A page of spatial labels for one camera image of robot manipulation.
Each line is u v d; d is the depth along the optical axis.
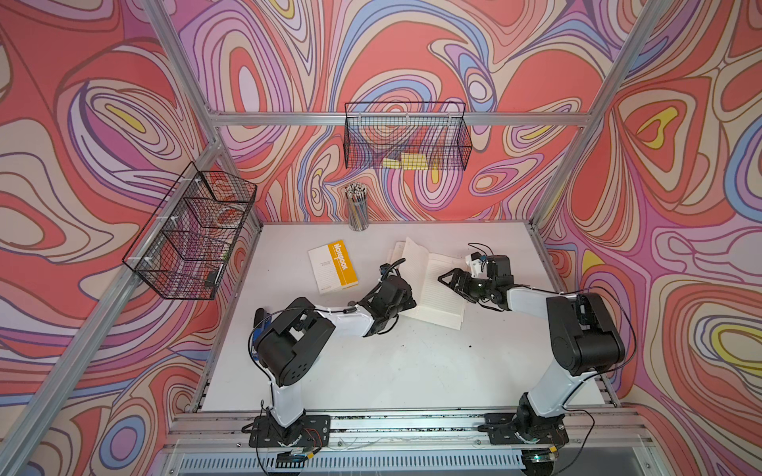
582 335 0.49
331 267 1.05
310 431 0.72
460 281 0.86
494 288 0.76
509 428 0.73
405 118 0.87
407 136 0.96
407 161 0.82
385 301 0.72
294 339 0.50
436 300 0.93
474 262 0.90
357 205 1.09
